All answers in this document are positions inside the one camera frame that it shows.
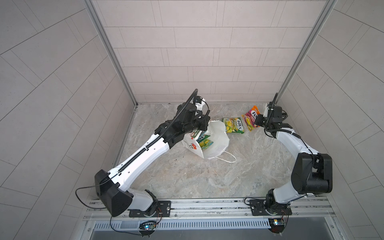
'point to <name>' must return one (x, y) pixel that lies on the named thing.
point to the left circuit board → (147, 227)
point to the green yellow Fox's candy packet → (233, 125)
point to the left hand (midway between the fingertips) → (214, 117)
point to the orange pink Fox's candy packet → (250, 117)
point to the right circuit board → (277, 225)
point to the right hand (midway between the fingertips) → (256, 115)
